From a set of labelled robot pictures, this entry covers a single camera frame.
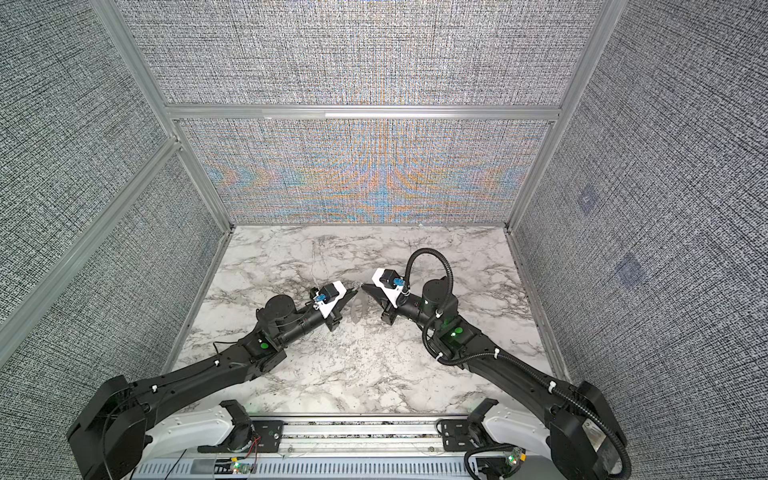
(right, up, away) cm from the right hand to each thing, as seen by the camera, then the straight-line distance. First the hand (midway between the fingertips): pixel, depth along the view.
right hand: (366, 282), depth 71 cm
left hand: (-3, -2, +3) cm, 5 cm away
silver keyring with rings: (-2, -6, 0) cm, 6 cm away
